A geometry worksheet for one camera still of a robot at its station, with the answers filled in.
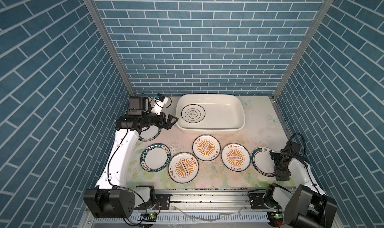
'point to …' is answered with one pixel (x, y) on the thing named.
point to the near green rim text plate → (155, 157)
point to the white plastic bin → (224, 113)
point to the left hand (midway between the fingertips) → (170, 116)
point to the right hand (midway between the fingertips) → (273, 162)
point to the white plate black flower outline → (193, 113)
